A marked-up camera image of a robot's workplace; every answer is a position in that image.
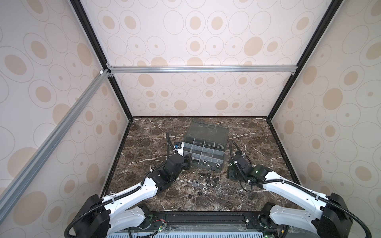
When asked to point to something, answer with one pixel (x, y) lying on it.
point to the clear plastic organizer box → (206, 144)
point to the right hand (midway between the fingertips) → (230, 171)
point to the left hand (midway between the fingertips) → (192, 152)
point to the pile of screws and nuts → (196, 183)
